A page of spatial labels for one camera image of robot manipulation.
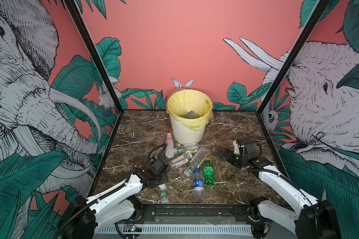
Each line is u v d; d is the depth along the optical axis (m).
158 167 0.64
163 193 0.76
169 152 0.91
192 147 0.93
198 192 0.76
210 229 0.70
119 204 0.59
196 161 0.90
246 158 0.64
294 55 0.86
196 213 0.76
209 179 0.85
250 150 0.64
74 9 0.70
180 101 0.97
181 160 0.88
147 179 0.57
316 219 0.38
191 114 1.02
